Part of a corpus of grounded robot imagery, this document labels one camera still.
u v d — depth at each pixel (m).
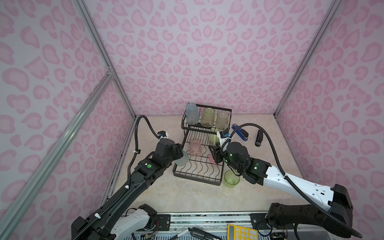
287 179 0.47
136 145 0.57
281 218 0.60
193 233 0.66
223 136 0.62
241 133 1.07
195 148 0.90
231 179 0.86
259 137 1.01
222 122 0.84
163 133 0.67
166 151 0.54
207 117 0.82
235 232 0.69
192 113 0.86
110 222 0.40
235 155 0.53
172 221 0.75
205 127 1.07
